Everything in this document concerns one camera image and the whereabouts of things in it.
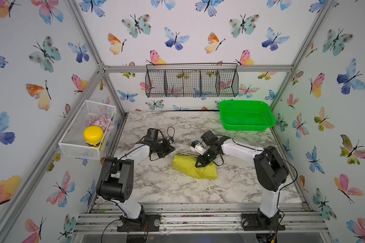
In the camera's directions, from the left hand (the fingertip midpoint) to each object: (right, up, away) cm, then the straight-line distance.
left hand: (177, 147), depth 92 cm
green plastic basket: (+52, +21, +30) cm, 64 cm away
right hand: (+13, -9, -2) cm, 16 cm away
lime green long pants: (+5, -8, -7) cm, 12 cm away
